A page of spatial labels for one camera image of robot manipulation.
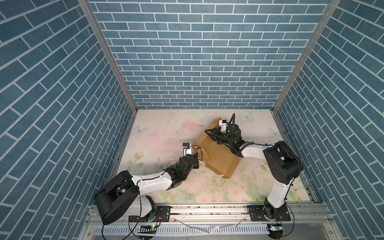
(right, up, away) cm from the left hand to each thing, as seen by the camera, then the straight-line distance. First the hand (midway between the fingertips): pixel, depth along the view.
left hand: (197, 155), depth 86 cm
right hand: (+4, +15, +2) cm, 15 cm away
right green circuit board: (+40, -34, -12) cm, 54 cm away
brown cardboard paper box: (+13, -2, +4) cm, 13 cm away
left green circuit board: (-22, -34, -14) cm, 43 cm away
